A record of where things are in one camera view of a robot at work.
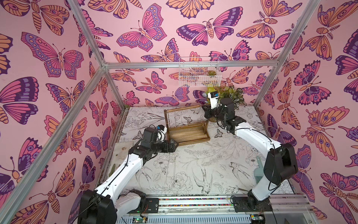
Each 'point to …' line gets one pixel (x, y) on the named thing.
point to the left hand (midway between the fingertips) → (173, 143)
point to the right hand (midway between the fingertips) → (204, 104)
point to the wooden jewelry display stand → (188, 134)
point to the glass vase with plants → (225, 92)
